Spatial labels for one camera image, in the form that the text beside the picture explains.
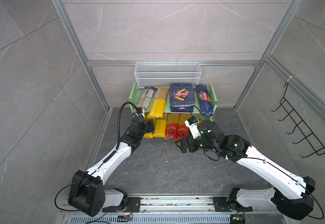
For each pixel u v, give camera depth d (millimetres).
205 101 816
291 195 390
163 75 1004
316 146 605
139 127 626
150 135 853
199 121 575
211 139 471
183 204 747
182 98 801
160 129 880
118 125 564
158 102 824
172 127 858
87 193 399
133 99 854
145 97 853
